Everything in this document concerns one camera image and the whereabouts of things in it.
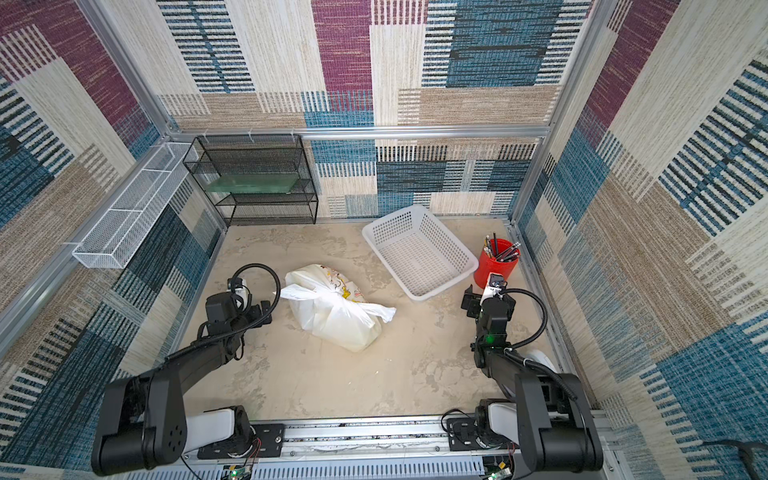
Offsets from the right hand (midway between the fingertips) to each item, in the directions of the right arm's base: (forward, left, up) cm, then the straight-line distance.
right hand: (489, 293), depth 90 cm
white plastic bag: (-7, +46, +6) cm, 47 cm away
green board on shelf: (+35, +65, +15) cm, 76 cm away
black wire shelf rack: (+42, +73, +21) cm, 87 cm away
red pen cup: (+9, 0, +2) cm, 9 cm away
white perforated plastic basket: (+21, +18, -7) cm, 28 cm away
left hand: (-1, +71, -3) cm, 71 cm away
